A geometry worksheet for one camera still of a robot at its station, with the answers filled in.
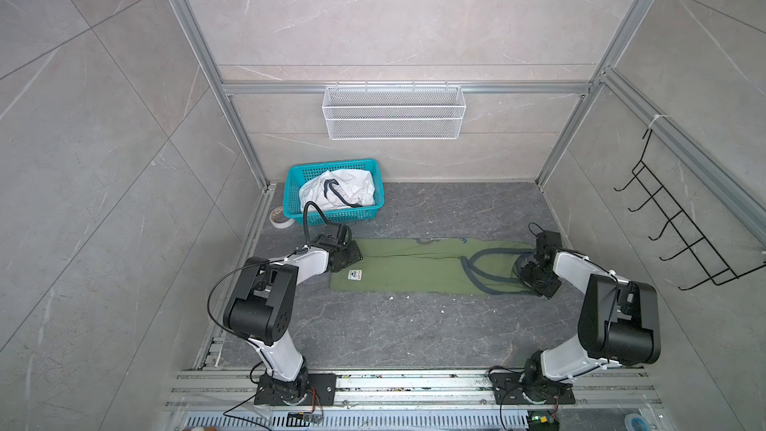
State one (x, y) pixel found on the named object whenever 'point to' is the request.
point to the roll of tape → (278, 219)
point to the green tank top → (436, 265)
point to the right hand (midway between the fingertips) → (529, 281)
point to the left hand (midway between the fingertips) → (354, 248)
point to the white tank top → (339, 189)
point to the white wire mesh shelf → (394, 113)
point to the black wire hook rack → (716, 262)
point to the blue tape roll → (635, 422)
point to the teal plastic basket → (297, 173)
